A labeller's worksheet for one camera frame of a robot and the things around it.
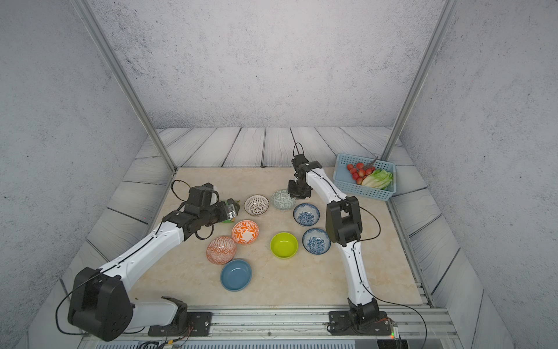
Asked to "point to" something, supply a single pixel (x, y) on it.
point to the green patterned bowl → (281, 200)
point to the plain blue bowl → (236, 275)
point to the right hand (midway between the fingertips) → (292, 194)
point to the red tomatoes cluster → (359, 172)
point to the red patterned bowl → (221, 250)
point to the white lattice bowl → (256, 204)
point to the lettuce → (379, 179)
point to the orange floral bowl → (245, 231)
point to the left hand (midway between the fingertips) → (235, 209)
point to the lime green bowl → (283, 245)
